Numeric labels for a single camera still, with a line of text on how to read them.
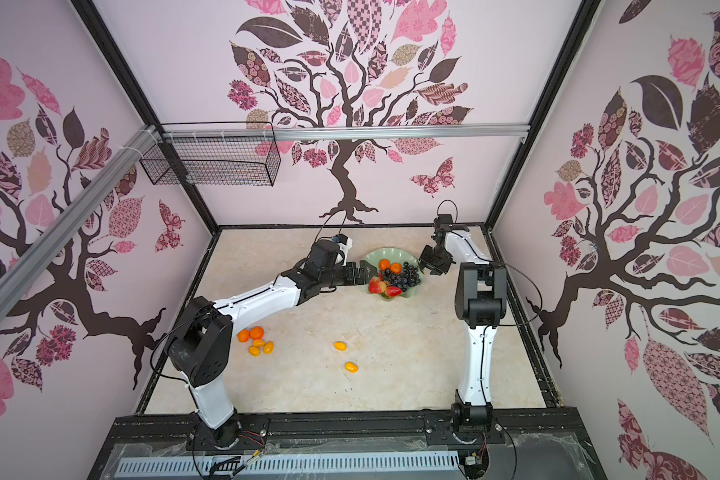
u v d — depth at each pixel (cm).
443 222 87
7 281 52
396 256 106
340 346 88
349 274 78
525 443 73
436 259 90
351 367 84
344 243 81
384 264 103
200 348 47
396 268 103
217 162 122
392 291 95
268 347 88
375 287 95
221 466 72
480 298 60
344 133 92
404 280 95
